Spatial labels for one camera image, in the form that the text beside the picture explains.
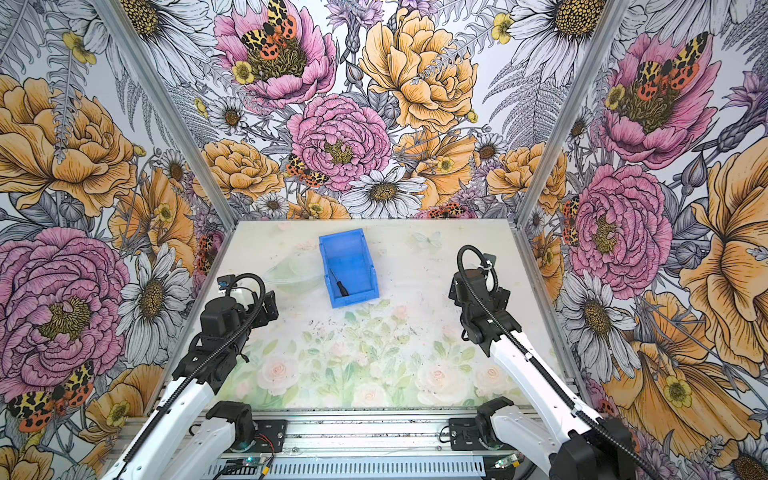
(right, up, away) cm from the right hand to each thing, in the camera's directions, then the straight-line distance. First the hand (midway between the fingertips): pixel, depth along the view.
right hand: (478, 293), depth 82 cm
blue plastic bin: (-40, +10, +31) cm, 51 cm away
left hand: (-59, -3, -1) cm, 59 cm away
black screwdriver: (-39, -2, +18) cm, 43 cm away
